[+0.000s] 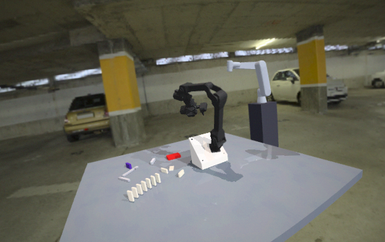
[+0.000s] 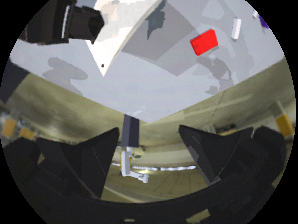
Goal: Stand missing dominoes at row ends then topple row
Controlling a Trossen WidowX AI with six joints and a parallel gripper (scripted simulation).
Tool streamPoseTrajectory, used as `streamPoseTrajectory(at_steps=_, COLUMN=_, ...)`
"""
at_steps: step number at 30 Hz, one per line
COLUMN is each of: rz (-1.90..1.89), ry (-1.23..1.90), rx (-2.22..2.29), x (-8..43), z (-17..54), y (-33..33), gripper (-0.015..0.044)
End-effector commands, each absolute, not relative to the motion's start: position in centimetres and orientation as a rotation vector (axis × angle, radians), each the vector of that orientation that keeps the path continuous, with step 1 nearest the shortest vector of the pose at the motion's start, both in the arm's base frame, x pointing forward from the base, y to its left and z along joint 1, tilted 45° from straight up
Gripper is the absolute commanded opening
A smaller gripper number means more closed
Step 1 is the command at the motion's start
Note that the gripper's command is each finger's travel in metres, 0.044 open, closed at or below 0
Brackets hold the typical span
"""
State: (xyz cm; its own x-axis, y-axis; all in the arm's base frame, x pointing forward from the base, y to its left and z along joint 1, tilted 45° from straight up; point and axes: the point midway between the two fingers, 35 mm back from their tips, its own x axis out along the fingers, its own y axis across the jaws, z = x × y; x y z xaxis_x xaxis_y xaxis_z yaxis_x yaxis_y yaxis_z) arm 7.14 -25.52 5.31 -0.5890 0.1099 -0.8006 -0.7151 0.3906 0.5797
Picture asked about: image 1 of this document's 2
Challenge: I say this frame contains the red rectangular block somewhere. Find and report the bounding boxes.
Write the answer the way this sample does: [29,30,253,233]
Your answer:
[166,153,181,160]

